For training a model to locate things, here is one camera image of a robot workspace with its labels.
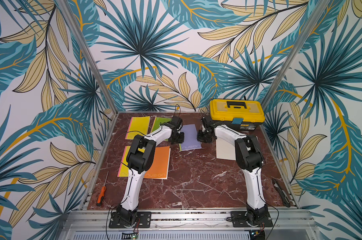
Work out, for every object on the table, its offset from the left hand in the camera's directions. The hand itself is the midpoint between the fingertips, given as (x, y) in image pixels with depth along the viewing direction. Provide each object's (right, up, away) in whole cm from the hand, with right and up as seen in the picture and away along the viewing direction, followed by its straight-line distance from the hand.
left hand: (181, 142), depth 101 cm
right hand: (+11, +2, +3) cm, 12 cm away
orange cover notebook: (-13, -15, -10) cm, 23 cm away
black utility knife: (+55, -28, -21) cm, 65 cm away
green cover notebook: (-18, +15, +14) cm, 27 cm away
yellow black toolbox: (+43, +19, -3) cm, 47 cm away
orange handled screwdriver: (-42, -27, -23) cm, 55 cm away
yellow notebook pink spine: (-33, +11, +10) cm, 36 cm away
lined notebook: (+6, 0, +1) cm, 6 cm away
